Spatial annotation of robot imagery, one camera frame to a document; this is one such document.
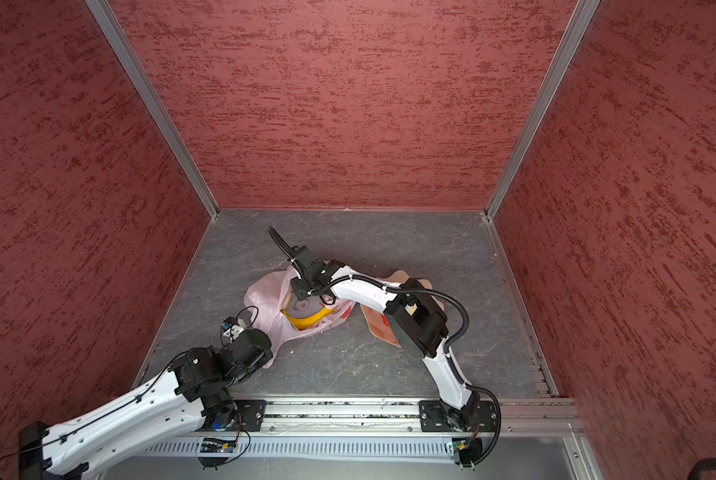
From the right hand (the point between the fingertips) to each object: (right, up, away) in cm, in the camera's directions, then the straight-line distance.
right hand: (301, 289), depth 90 cm
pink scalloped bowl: (+23, -9, -1) cm, 25 cm away
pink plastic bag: (-6, 0, -15) cm, 16 cm away
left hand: (-6, -16, -11) cm, 20 cm away
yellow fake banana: (+1, -10, -3) cm, 10 cm away
